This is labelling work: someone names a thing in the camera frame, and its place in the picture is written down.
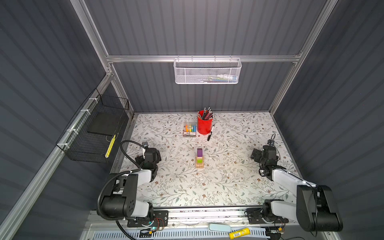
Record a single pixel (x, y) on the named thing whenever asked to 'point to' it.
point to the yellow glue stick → (239, 233)
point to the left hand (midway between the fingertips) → (146, 154)
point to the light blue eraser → (219, 227)
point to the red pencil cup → (205, 122)
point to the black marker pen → (209, 137)
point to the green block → (199, 161)
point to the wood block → (200, 165)
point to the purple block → (200, 152)
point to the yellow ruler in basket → (110, 146)
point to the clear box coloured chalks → (189, 129)
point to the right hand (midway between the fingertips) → (265, 153)
